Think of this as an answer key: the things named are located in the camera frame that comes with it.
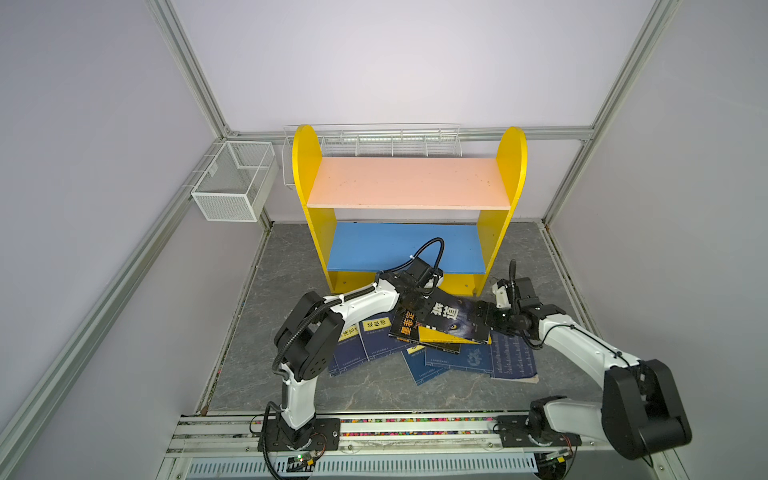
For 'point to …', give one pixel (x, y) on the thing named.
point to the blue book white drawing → (476, 357)
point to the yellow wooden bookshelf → (420, 217)
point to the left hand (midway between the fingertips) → (427, 310)
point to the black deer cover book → (405, 326)
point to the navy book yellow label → (376, 341)
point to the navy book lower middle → (416, 362)
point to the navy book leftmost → (340, 361)
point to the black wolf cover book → (453, 315)
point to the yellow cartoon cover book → (429, 334)
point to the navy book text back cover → (512, 357)
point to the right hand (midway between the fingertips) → (481, 319)
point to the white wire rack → (375, 139)
